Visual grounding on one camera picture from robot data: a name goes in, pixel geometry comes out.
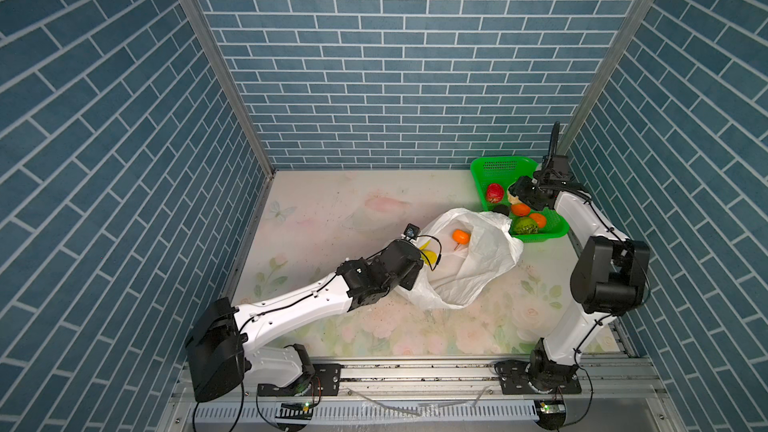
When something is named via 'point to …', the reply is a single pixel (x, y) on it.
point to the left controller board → (295, 411)
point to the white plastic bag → (474, 252)
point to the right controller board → (551, 413)
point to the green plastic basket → (493, 177)
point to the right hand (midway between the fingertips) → (514, 186)
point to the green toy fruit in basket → (525, 225)
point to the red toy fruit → (494, 193)
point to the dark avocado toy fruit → (501, 208)
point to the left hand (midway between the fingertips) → (414, 261)
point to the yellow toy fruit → (430, 255)
